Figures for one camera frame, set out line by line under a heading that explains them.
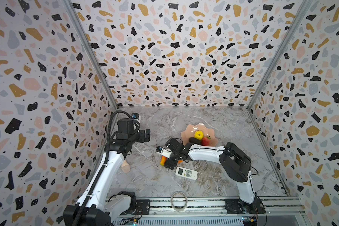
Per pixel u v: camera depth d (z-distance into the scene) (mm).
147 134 704
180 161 838
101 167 449
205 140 952
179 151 701
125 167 843
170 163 801
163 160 869
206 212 731
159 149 796
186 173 841
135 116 675
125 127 558
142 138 700
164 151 802
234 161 535
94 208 377
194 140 975
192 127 1030
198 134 973
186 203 747
